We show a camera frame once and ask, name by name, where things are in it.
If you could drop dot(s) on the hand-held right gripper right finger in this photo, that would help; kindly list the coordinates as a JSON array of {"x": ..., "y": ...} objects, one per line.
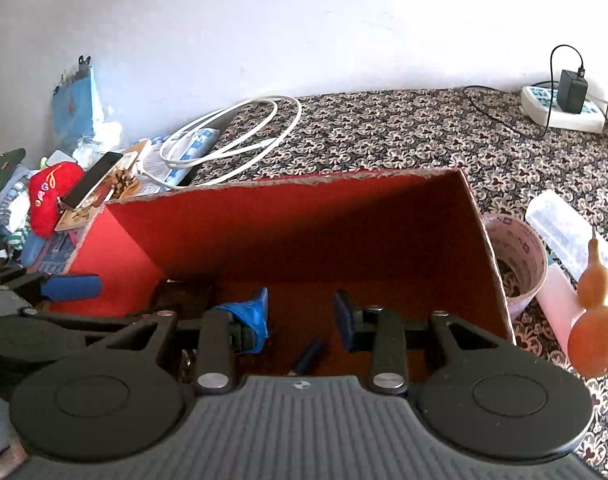
[{"x": 345, "y": 322}]

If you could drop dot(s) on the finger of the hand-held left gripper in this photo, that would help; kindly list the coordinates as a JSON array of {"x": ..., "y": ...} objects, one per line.
[
  {"x": 71, "y": 287},
  {"x": 73, "y": 320}
]

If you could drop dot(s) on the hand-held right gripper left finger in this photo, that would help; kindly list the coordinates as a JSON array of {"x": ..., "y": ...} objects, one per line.
[{"x": 254, "y": 320}]

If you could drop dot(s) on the blue capped marker pen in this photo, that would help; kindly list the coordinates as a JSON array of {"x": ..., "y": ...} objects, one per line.
[{"x": 309, "y": 355}]

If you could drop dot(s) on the black pocket device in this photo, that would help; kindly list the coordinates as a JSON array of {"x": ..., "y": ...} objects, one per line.
[{"x": 183, "y": 297}]

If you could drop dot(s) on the red patterned cardboard box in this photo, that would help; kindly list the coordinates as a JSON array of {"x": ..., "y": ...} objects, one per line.
[{"x": 309, "y": 230}]

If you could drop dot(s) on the blue patterned cloth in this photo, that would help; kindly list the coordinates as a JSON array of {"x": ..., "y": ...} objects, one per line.
[{"x": 43, "y": 252}]

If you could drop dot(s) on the picture book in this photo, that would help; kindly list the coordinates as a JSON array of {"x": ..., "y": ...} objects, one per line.
[{"x": 78, "y": 217}]

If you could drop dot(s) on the green white striped cloth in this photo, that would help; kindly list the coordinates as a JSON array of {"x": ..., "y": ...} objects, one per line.
[{"x": 3, "y": 240}]

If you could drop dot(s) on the red plush toy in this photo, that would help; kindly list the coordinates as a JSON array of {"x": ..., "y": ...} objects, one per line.
[{"x": 46, "y": 195}]

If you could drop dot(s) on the smartphone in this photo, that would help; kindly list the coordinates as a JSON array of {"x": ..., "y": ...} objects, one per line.
[{"x": 91, "y": 180}]

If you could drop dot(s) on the dark green cap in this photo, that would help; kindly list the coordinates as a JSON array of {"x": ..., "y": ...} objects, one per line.
[{"x": 3, "y": 167}]

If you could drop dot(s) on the blue bag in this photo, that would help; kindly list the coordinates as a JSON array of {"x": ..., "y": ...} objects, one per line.
[{"x": 76, "y": 110}]

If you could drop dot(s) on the blue white tissue packet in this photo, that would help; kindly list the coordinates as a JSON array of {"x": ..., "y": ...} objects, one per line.
[{"x": 198, "y": 142}]

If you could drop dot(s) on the pink paper cup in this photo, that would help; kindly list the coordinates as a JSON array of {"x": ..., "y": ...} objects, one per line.
[{"x": 531, "y": 260}]

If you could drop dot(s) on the clear plastic case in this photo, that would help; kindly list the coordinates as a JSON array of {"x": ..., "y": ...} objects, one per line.
[{"x": 559, "y": 225}]

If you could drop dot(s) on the orange brown gourd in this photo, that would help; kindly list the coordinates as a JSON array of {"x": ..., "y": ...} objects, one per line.
[{"x": 594, "y": 340}]

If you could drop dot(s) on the white power strip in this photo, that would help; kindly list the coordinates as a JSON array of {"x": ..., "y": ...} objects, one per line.
[{"x": 544, "y": 105}]

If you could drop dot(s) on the black charger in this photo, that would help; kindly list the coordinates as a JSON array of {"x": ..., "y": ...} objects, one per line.
[{"x": 571, "y": 92}]

